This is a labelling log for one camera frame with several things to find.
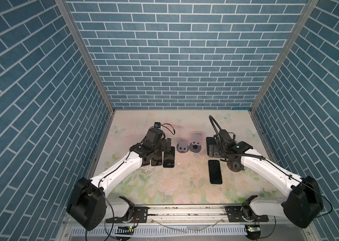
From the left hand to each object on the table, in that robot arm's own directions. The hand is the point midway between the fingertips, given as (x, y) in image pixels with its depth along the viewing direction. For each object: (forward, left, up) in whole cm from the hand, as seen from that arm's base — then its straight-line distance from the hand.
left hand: (164, 140), depth 85 cm
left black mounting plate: (-34, +12, -15) cm, 39 cm away
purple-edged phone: (-22, +6, +17) cm, 28 cm away
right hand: (-5, -30, -3) cm, 30 cm away
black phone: (-15, -30, -14) cm, 36 cm away
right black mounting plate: (-36, -36, -14) cm, 52 cm away
